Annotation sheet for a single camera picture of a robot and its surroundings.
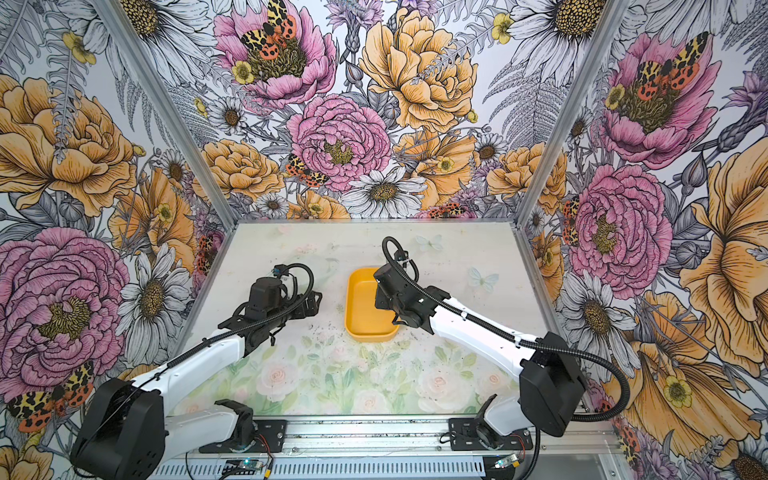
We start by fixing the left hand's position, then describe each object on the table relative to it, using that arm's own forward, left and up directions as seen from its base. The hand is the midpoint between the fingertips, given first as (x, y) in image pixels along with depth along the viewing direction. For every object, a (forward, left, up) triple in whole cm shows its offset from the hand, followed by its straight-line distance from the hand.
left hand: (307, 305), depth 88 cm
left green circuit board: (-37, +11, -9) cm, 40 cm away
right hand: (-2, -23, +6) cm, 24 cm away
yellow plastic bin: (-1, -16, -9) cm, 18 cm away
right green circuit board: (-37, -52, -9) cm, 64 cm away
